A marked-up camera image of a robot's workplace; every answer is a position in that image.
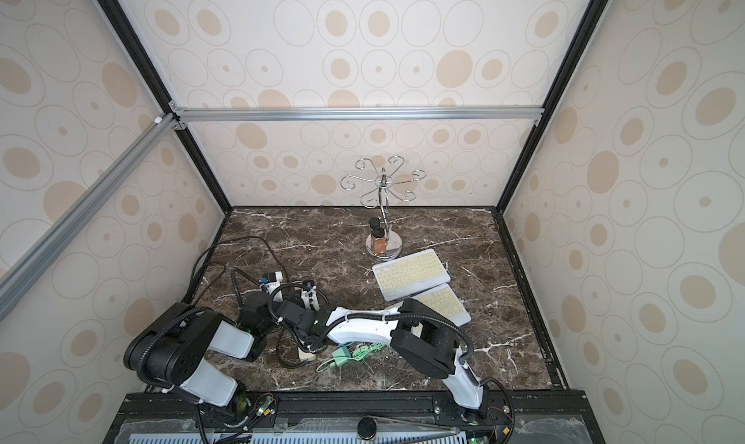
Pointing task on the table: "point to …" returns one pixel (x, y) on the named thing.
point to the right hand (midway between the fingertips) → (312, 313)
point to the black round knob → (367, 428)
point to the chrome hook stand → (384, 182)
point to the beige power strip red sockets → (303, 356)
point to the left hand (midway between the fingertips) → (315, 290)
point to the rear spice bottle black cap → (373, 222)
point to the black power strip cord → (230, 239)
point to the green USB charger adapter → (341, 356)
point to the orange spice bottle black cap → (379, 241)
